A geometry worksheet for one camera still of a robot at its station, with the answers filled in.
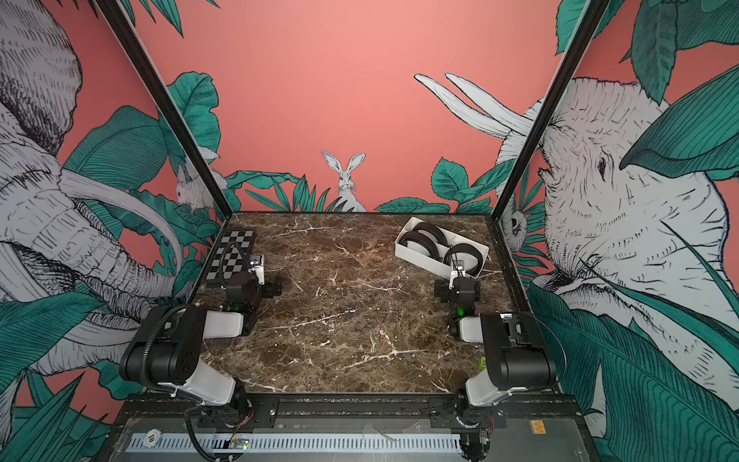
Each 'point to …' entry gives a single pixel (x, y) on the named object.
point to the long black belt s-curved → (431, 227)
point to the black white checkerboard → (230, 255)
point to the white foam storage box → (439, 249)
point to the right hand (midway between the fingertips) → (455, 272)
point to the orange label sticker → (537, 426)
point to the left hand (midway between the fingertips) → (266, 267)
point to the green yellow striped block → (482, 364)
